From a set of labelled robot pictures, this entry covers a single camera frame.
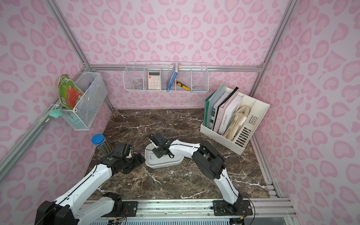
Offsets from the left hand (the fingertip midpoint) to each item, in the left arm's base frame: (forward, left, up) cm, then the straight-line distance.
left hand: (141, 159), depth 84 cm
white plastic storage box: (+2, -5, -8) cm, 10 cm away
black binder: (+35, -57, +24) cm, 71 cm away
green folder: (+24, -40, +23) cm, 53 cm away
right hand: (+9, -8, -5) cm, 13 cm away
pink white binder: (+22, -51, +17) cm, 58 cm away
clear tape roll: (+44, +5, +22) cm, 49 cm away
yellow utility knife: (+45, -25, +20) cm, 55 cm away
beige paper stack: (+19, -57, +11) cm, 61 cm away
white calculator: (+46, -6, +24) cm, 52 cm away
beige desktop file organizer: (+27, -74, +14) cm, 80 cm away
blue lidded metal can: (+5, +21, +7) cm, 23 cm away
